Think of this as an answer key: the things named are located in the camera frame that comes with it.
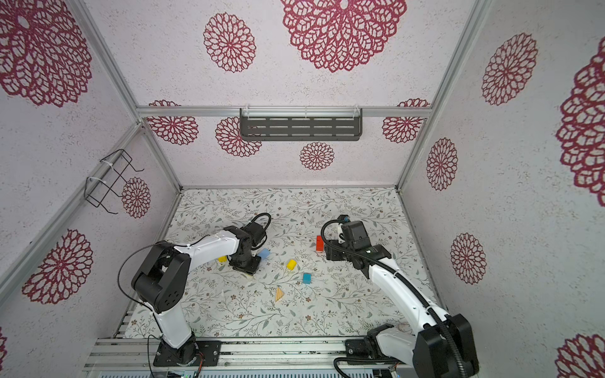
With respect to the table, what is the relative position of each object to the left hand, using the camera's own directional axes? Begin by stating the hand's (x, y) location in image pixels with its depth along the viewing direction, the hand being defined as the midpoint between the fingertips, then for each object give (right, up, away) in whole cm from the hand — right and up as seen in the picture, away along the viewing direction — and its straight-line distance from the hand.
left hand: (247, 273), depth 91 cm
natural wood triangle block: (+13, -6, -6) cm, 15 cm away
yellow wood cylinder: (+17, +3, +1) cm, 17 cm away
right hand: (+32, +13, -7) cm, 35 cm away
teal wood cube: (+23, -1, -2) cm, 23 cm away
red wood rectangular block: (+28, +11, +7) cm, 31 cm away
